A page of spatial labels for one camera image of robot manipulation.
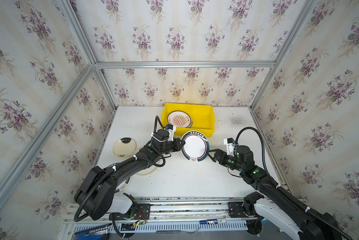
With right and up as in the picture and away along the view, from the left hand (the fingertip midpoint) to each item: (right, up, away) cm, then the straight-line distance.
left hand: (186, 141), depth 81 cm
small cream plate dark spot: (-40, -6, +15) cm, 43 cm away
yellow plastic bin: (+15, +14, +35) cm, 40 cm away
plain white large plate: (-23, -18, +5) cm, 30 cm away
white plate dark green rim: (+6, -2, +1) cm, 7 cm away
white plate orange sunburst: (-3, +12, +27) cm, 30 cm away
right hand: (+12, -7, -3) cm, 14 cm away
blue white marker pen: (+12, -37, -12) cm, 40 cm away
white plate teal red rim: (-37, -26, -1) cm, 45 cm away
